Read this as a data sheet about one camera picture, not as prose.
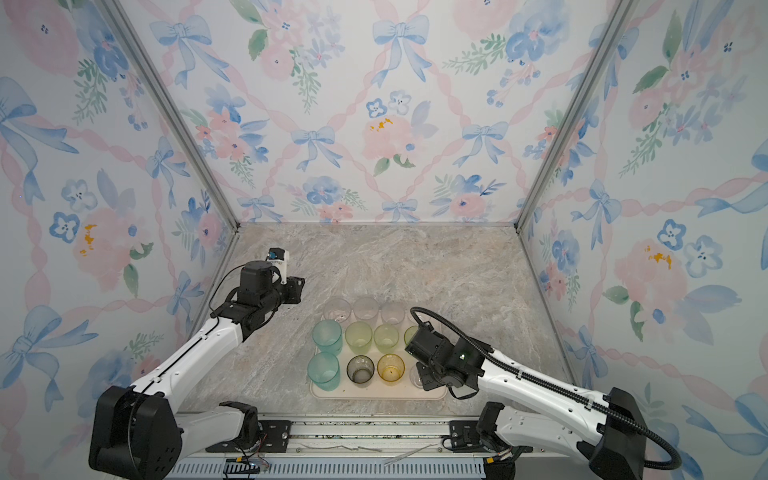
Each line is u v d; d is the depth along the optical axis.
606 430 0.40
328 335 0.86
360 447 0.73
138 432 0.39
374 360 0.79
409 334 0.85
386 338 0.88
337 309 0.93
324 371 0.83
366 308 0.92
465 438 0.73
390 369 0.84
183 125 0.90
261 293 0.64
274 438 0.74
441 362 0.56
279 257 0.74
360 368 0.84
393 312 0.92
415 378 0.69
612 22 0.71
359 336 0.86
